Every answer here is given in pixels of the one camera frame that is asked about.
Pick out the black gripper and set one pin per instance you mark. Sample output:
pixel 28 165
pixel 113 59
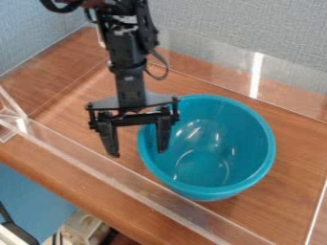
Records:
pixel 133 106

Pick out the blue plastic bowl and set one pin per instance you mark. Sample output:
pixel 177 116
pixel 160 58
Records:
pixel 221 149

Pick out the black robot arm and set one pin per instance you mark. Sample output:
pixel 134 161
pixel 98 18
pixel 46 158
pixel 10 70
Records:
pixel 129 37

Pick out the clear acrylic front barrier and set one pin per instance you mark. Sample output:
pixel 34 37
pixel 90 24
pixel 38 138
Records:
pixel 133 204

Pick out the clear acrylic barrier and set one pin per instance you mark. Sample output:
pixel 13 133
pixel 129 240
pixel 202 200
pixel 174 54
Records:
pixel 133 204
pixel 261 77

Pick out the white device below table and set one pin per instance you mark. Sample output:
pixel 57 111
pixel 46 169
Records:
pixel 82 229

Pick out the clear acrylic back barrier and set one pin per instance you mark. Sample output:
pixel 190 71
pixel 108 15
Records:
pixel 261 77

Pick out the clear acrylic left bracket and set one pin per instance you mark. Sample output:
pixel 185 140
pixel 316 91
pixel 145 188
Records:
pixel 13 119

